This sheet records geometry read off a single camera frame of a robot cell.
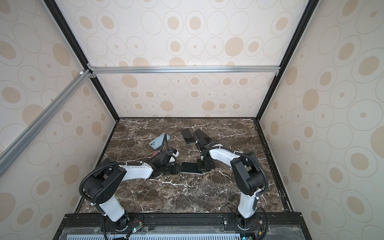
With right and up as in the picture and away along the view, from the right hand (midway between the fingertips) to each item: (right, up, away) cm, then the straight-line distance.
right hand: (202, 172), depth 92 cm
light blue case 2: (-6, 0, -3) cm, 6 cm away
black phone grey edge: (-10, +23, +18) cm, 30 cm away
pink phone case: (-32, +11, +8) cm, 35 cm away
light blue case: (-32, +17, +12) cm, 38 cm away
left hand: (-10, +3, -2) cm, 11 cm away
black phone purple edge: (+1, +23, +15) cm, 27 cm away
